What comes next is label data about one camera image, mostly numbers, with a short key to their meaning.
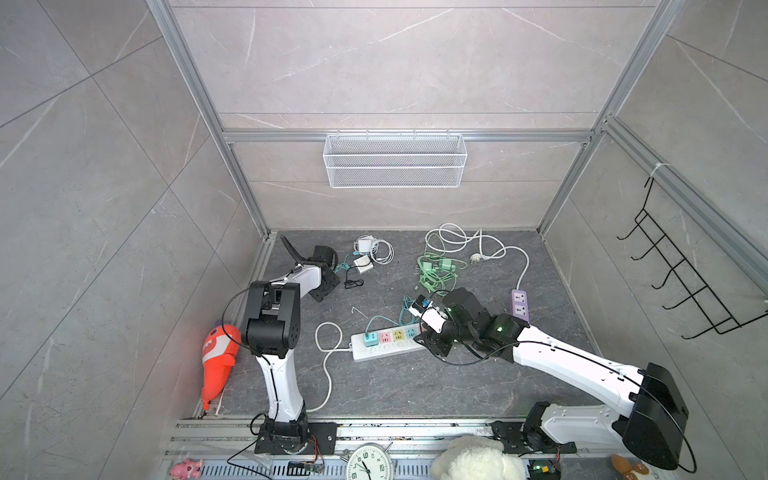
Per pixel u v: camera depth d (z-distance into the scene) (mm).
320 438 734
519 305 958
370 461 673
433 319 673
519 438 727
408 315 698
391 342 878
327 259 838
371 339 837
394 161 1007
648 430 389
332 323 934
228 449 731
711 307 623
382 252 1123
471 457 548
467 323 584
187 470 673
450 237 1183
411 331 890
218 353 814
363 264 1046
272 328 538
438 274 1058
